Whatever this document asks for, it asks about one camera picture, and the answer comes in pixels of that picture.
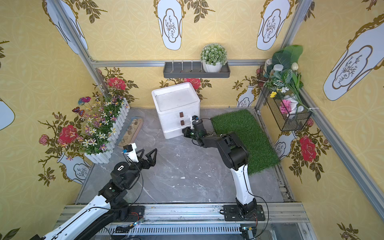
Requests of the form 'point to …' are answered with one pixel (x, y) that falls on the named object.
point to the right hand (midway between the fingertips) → (193, 124)
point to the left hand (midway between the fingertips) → (146, 148)
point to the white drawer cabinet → (176, 105)
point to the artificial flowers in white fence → (100, 120)
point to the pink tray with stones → (131, 131)
